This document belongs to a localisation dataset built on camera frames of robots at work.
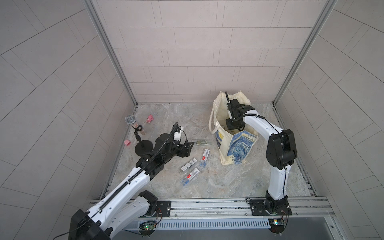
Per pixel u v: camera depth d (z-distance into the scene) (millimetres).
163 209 708
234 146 788
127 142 917
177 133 652
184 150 647
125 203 442
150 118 1049
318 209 711
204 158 867
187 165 842
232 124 830
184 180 788
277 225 683
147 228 645
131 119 706
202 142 937
